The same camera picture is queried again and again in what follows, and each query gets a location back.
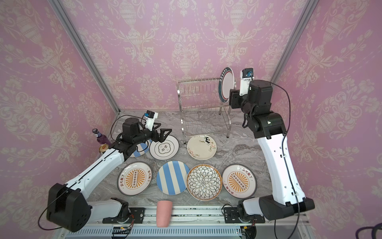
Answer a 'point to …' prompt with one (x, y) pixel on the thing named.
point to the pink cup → (163, 213)
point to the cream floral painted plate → (202, 147)
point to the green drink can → (103, 148)
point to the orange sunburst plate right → (239, 181)
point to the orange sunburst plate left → (134, 179)
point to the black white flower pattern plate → (204, 182)
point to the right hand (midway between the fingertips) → (238, 87)
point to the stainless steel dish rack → (202, 110)
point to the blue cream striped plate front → (171, 178)
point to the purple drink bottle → (101, 138)
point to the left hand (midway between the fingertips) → (166, 127)
